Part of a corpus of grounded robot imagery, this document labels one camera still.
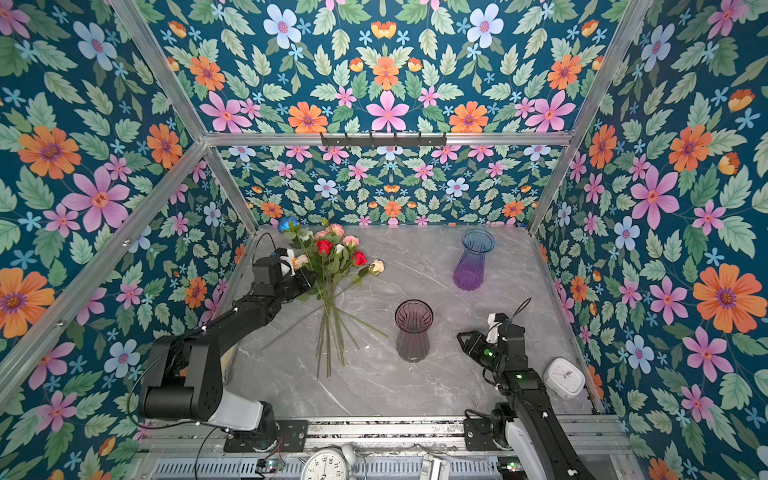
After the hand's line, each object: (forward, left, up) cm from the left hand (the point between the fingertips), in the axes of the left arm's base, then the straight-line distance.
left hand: (321, 271), depth 91 cm
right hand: (-22, -42, -6) cm, 48 cm away
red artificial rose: (+14, +1, -3) cm, 14 cm away
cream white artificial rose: (+8, -17, -10) cm, 21 cm away
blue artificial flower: (+16, +12, +6) cm, 21 cm away
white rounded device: (-34, -67, -11) cm, 76 cm away
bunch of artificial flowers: (+9, -3, -7) cm, 12 cm away
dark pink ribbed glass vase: (-22, -27, +6) cm, 35 cm away
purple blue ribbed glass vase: (-1, -47, -4) cm, 47 cm away
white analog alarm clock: (-49, -5, -9) cm, 50 cm away
